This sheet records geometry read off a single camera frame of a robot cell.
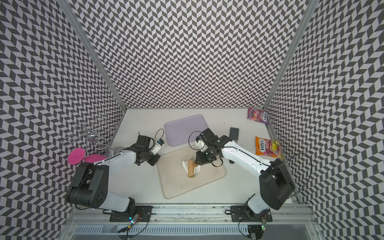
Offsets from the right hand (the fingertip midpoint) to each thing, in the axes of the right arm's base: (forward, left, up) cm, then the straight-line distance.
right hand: (201, 164), depth 80 cm
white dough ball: (+2, +9, -7) cm, 12 cm away
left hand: (+8, +29, -9) cm, 31 cm away
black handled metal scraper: (+26, -24, -11) cm, 37 cm away
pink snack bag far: (+40, -42, -5) cm, 59 cm away
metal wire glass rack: (+8, +51, +18) cm, 54 cm away
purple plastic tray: (+30, +12, -10) cm, 34 cm away
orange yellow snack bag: (+14, -41, -7) cm, 44 cm away
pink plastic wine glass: (-4, +54, +19) cm, 57 cm away
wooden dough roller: (0, +6, -6) cm, 8 cm away
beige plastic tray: (-4, +16, -9) cm, 19 cm away
